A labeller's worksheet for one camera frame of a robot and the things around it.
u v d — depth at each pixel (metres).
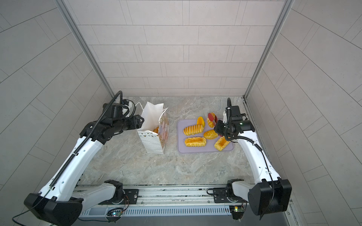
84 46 0.85
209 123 0.87
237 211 0.68
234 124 0.52
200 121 0.98
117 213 0.64
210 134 0.89
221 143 0.87
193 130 0.91
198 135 0.91
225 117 0.71
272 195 0.37
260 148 0.45
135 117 0.64
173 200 0.71
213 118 0.87
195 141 0.87
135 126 0.62
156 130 0.96
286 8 0.71
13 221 0.35
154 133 0.68
